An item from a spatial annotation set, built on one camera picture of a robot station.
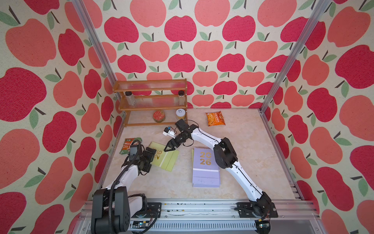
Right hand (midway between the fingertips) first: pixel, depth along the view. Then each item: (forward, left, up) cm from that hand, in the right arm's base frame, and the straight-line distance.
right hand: (167, 150), depth 96 cm
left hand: (-7, +6, +4) cm, 9 cm away
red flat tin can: (+27, +11, +4) cm, 30 cm away
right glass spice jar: (+30, -7, +21) cm, 37 cm away
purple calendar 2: (-17, -26, +4) cm, 31 cm away
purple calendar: (-9, -25, +5) cm, 27 cm away
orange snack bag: (+30, -32, +2) cm, 44 cm away
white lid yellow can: (+30, -5, +5) cm, 31 cm away
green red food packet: (+2, +28, +2) cm, 28 cm away
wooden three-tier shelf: (+41, +19, +6) cm, 45 cm away
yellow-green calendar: (-6, 0, -1) cm, 6 cm away
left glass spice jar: (+26, +28, +22) cm, 44 cm away
